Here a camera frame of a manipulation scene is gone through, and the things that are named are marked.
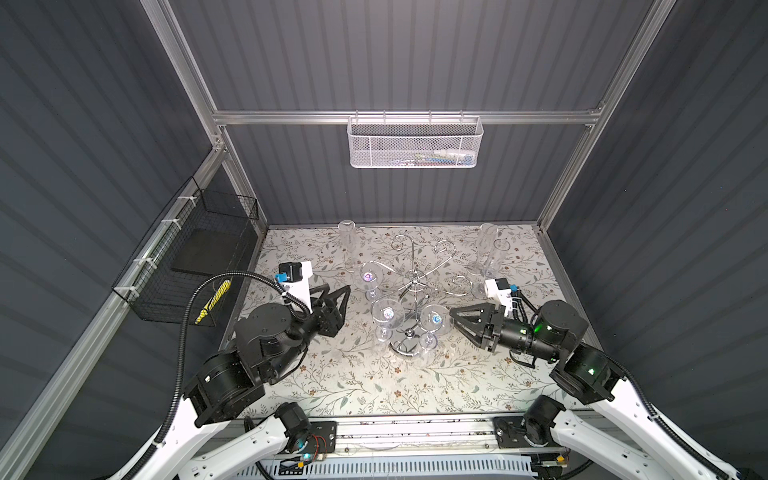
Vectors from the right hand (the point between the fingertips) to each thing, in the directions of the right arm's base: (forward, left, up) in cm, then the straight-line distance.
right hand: (454, 323), depth 58 cm
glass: (+2, +14, -1) cm, 14 cm away
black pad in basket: (+23, +62, -4) cm, 66 cm away
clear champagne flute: (+53, -23, -31) cm, 66 cm away
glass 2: (+1, +4, -1) cm, 4 cm away
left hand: (+5, +22, +5) cm, 23 cm away
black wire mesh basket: (+9, +66, -1) cm, 66 cm away
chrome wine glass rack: (+42, +3, -33) cm, 53 cm away
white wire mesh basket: (+88, +3, -11) cm, 88 cm away
